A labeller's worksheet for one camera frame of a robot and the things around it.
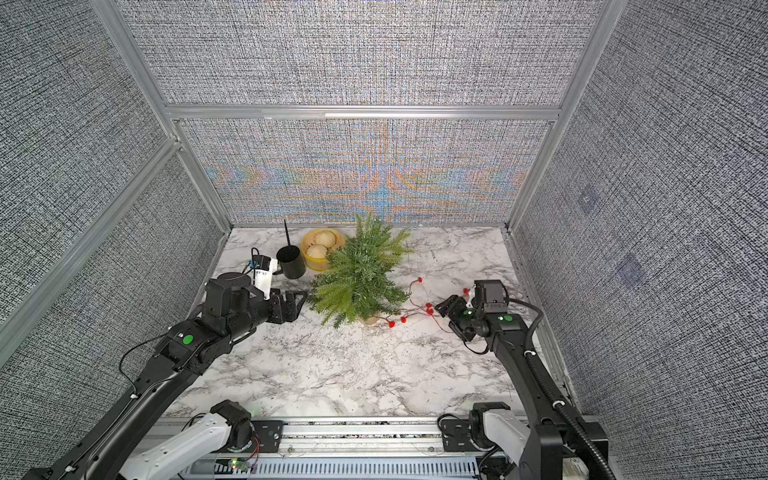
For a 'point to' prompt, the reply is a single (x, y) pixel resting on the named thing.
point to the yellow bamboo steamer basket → (318, 264)
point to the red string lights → (429, 311)
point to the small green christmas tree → (358, 283)
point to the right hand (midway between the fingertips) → (441, 306)
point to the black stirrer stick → (287, 233)
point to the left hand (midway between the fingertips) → (299, 290)
